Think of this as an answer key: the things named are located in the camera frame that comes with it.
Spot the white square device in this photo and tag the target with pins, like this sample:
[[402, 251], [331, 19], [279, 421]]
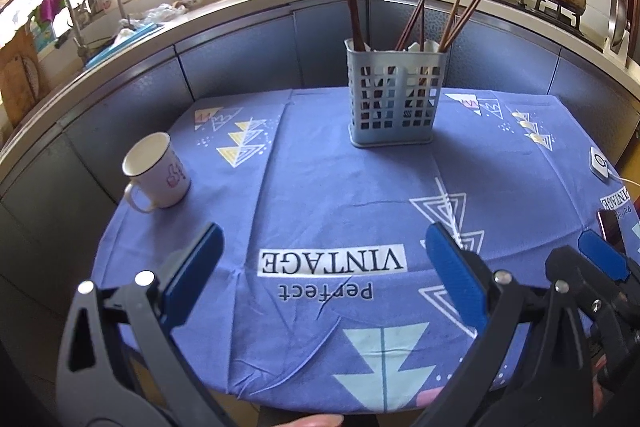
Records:
[[599, 163]]

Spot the bundle of brown wooden chopsticks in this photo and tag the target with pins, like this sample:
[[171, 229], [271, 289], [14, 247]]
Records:
[[457, 14]]

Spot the white utensil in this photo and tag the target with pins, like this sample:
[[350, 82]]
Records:
[[425, 47]]

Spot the blue tray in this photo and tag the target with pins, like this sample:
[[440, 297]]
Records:
[[125, 44]]

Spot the blue-grey plastic utensil holder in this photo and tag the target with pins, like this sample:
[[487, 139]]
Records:
[[395, 134]]

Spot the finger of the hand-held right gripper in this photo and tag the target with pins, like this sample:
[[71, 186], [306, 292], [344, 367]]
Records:
[[605, 257]]

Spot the smartphone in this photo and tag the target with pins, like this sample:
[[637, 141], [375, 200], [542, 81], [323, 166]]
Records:
[[610, 229]]

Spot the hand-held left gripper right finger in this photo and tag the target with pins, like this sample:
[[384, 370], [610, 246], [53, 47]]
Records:
[[455, 272]]

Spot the pink hanging cloth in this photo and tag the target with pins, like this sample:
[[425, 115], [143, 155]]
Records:
[[52, 7]]

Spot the white mug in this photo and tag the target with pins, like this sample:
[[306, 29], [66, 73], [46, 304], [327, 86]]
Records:
[[165, 182]]

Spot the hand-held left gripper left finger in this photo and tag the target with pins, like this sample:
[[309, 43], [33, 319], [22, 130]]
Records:
[[195, 267]]

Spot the metal pot lid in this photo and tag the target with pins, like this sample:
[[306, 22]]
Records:
[[619, 17]]

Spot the person's left hand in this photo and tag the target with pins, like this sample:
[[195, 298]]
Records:
[[315, 422]]

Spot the blue printed tablecloth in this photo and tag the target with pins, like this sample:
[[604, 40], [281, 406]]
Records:
[[325, 207]]

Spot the grey kitchen cabinets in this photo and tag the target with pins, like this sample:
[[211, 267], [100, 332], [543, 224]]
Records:
[[235, 52]]

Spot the gas stove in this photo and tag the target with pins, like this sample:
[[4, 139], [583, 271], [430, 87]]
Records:
[[555, 12]]

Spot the white plastic bag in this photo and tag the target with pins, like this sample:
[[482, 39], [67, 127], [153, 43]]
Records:
[[165, 14]]

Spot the metal faucet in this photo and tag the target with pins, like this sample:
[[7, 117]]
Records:
[[80, 42]]

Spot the wooden cutting board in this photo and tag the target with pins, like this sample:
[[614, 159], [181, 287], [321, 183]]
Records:
[[20, 77]]

